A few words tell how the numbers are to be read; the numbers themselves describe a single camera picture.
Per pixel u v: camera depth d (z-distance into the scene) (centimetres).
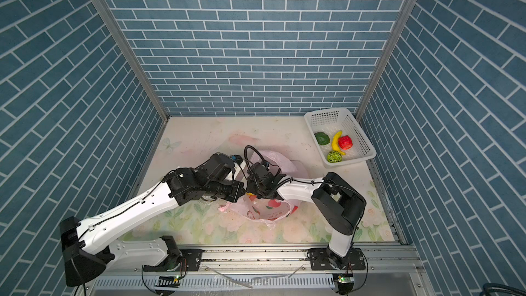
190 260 74
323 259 74
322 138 104
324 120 115
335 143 105
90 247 39
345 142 102
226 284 70
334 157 96
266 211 85
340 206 47
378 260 75
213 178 54
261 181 70
